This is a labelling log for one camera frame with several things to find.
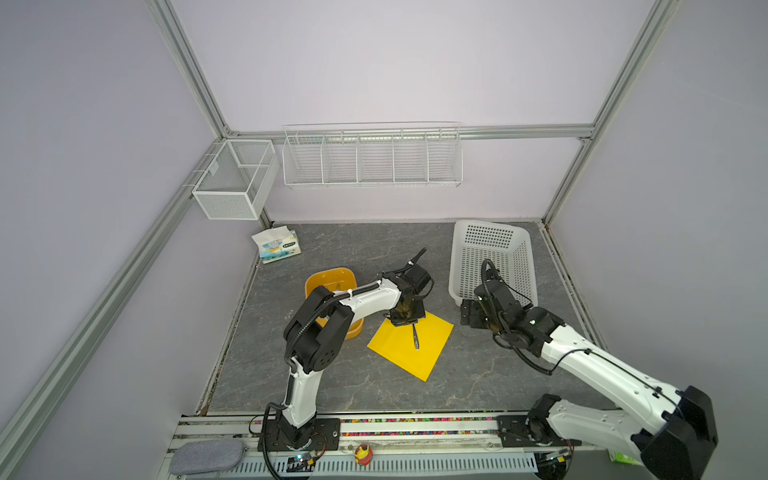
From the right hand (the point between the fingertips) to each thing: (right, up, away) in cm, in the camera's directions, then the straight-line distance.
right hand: (475, 309), depth 80 cm
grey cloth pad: (-67, -32, -11) cm, 75 cm away
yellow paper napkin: (-22, -12, +9) cm, 26 cm away
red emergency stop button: (-29, -30, -14) cm, 44 cm away
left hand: (-15, -6, +11) cm, 19 cm away
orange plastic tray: (-43, +6, +22) cm, 49 cm away
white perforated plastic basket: (+20, +17, +30) cm, 40 cm away
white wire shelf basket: (-29, +48, +19) cm, 60 cm away
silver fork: (-16, -11, +9) cm, 21 cm away
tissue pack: (-65, +18, +27) cm, 72 cm away
